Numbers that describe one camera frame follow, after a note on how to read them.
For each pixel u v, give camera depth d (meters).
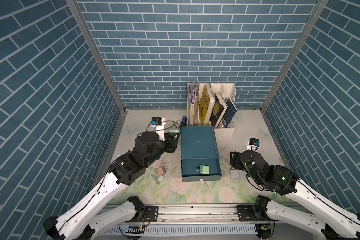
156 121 0.53
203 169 0.71
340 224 0.40
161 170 0.87
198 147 0.76
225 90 1.05
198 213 0.76
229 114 1.02
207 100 0.92
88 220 0.39
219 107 0.98
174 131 0.64
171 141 0.54
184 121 1.09
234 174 0.83
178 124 1.09
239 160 0.53
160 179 0.83
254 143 0.60
